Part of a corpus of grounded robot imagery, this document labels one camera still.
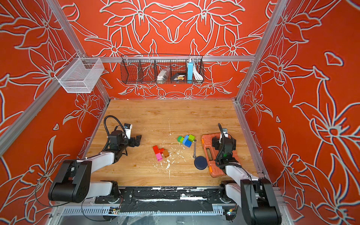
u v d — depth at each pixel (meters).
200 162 0.85
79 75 0.91
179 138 0.93
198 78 0.92
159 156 0.85
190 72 0.88
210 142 0.87
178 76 0.86
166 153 0.88
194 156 0.87
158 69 1.00
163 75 0.92
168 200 0.73
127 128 0.80
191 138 0.93
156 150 0.88
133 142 0.82
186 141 0.92
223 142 0.66
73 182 0.43
